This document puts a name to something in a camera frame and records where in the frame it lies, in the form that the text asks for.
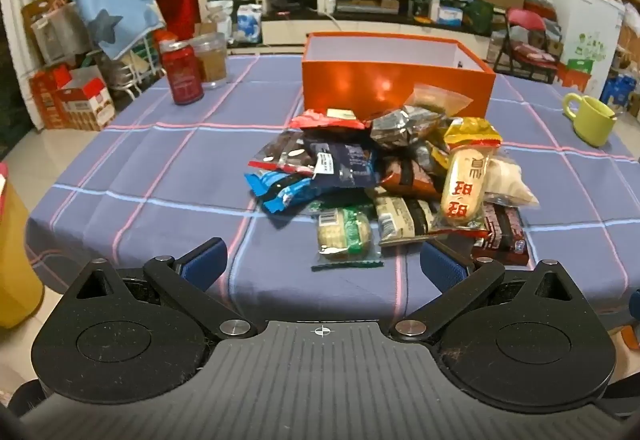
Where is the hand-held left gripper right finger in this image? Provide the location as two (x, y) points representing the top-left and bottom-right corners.
(392, 243), (588, 341)

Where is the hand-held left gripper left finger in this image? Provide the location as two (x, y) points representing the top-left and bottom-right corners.
(60, 237), (258, 340)

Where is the long rice cracker packet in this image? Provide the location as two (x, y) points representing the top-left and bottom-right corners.
(431, 117), (503, 231)

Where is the bright blue snack packet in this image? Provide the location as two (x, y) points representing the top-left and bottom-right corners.
(244, 169), (331, 216)

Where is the green-wrapped cracker packet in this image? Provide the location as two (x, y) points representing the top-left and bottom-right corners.
(311, 205), (385, 271)

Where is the clear-wrapped bun packet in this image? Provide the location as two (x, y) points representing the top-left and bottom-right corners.
(482, 157), (540, 208)

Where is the clear biscuit bag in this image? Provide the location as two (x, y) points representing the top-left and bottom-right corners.
(402, 83), (473, 116)

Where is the red snack packet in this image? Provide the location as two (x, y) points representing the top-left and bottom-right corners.
(291, 109), (371, 131)

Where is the orange cardboard box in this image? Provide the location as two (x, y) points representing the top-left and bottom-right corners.
(301, 32), (497, 118)

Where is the beige black snack packet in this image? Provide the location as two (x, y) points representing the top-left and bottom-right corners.
(372, 194), (443, 247)

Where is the dark red chocolate packet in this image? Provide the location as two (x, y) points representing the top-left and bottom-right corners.
(470, 200), (530, 265)

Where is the orange-brown snack packet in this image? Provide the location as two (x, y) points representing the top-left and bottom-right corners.
(375, 153), (451, 198)

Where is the blue plaid tablecloth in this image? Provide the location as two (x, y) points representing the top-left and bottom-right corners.
(24, 51), (640, 323)

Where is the red-edged clear snack packet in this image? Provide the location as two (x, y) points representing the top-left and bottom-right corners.
(248, 130), (321, 173)

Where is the dark navy snack packet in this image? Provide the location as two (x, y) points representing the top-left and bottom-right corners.
(302, 135), (383, 191)

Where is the red soda can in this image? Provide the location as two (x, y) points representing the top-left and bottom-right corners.
(159, 40), (205, 106)

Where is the yellow bin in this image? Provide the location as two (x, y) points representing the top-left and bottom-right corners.
(0, 163), (46, 331)

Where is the red white carton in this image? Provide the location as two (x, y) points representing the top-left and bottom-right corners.
(54, 68), (117, 131)

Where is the green mug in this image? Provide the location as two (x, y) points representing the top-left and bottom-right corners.
(563, 93), (617, 147)

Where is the orange carton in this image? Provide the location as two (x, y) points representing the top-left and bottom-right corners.
(28, 65), (71, 130)

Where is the white blue tissue pack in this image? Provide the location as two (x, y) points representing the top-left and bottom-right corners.
(235, 4), (264, 44)

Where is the glass top television stand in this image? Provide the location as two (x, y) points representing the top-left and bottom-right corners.
(260, 0), (493, 46)

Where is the red bag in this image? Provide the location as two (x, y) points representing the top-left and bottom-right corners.
(152, 0), (201, 41)

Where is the red folding chair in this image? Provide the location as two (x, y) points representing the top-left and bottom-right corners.
(492, 8), (561, 84)

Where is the blue star-print cloth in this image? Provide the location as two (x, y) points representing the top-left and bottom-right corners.
(57, 0), (166, 61)

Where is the white chest freezer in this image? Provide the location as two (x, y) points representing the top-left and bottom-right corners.
(537, 0), (626, 96)

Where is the cardboard box with handle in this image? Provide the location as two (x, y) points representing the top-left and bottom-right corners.
(21, 0), (93, 66)

